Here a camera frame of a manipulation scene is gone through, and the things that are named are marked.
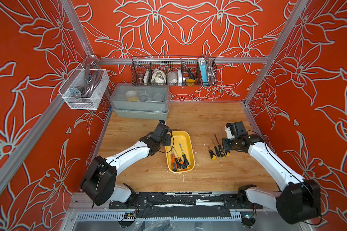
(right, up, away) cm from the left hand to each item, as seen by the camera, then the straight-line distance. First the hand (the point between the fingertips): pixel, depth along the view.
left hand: (168, 136), depth 87 cm
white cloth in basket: (-6, +38, +3) cm, 38 cm away
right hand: (+32, -3, -4) cm, 33 cm away
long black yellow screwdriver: (+34, -8, -7) cm, 36 cm away
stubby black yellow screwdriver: (+28, -12, -1) cm, 30 cm away
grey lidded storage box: (-13, +23, +14) cm, 30 cm away
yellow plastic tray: (+9, -5, +3) cm, 11 cm away
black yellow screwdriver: (+34, -10, +3) cm, 36 cm away
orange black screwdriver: (+4, -16, -4) cm, 17 cm away
